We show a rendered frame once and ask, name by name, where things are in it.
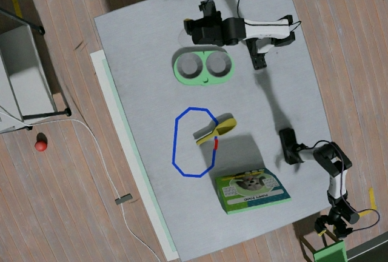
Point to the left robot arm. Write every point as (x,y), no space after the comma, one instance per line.
(323,156)

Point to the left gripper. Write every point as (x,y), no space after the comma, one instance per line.
(320,227)

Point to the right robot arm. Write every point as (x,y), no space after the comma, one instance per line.
(233,30)

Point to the yellow scoop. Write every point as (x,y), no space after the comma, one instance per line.
(219,130)

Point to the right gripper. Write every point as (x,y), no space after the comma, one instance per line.
(190,24)

